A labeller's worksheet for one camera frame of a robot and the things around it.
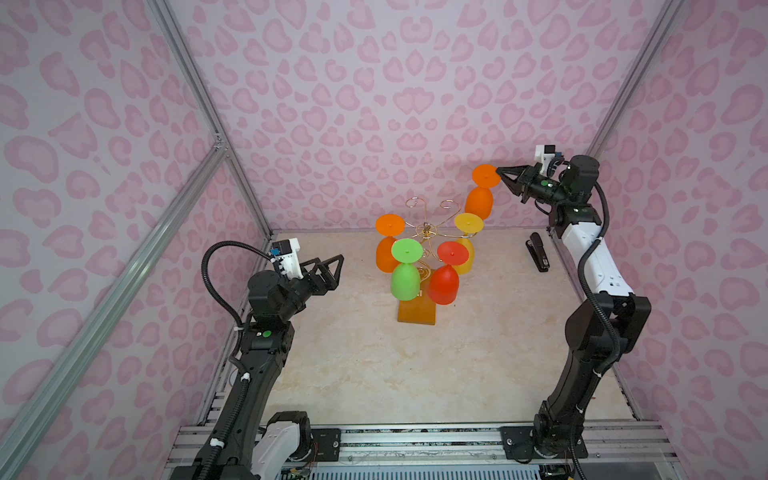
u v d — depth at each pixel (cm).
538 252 110
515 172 76
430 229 78
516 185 72
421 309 95
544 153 73
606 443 74
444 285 78
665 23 71
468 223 77
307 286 65
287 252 64
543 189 70
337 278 67
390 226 75
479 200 85
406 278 76
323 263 65
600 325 46
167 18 69
